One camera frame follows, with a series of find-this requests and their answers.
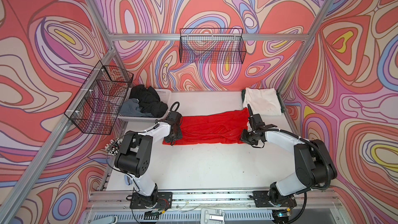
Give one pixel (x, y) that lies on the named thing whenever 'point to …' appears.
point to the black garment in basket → (149, 100)
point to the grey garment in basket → (131, 107)
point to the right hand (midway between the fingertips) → (242, 142)
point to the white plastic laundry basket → (165, 96)
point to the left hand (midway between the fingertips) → (178, 135)
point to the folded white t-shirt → (264, 101)
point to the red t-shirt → (222, 128)
